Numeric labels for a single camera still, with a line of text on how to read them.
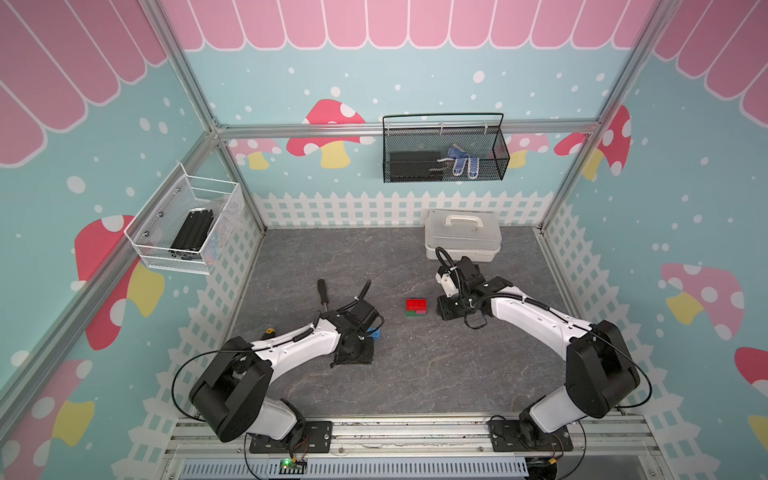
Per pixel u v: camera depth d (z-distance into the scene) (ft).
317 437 2.45
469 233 3.38
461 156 2.90
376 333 2.43
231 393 1.41
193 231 2.31
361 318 2.29
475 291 2.13
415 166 2.82
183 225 2.38
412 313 3.10
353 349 2.38
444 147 3.09
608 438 2.48
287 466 2.39
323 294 3.28
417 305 3.02
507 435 2.43
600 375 1.44
